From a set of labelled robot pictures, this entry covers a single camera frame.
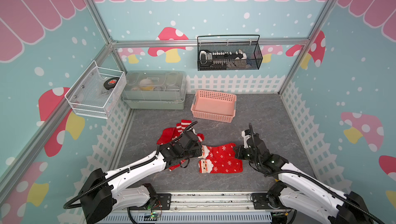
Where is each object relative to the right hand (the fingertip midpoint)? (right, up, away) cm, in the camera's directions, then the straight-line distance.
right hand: (232, 148), depth 81 cm
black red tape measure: (-63, +34, -3) cm, 72 cm away
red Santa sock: (-6, -11, +4) cm, 13 cm away
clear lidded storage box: (-48, +33, +21) cm, 62 cm away
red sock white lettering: (-37, +4, +15) cm, 41 cm away
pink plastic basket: (-7, +23, +31) cm, 39 cm away
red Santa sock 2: (-4, -3, +3) cm, 6 cm away
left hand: (-16, -1, -2) cm, 16 cm away
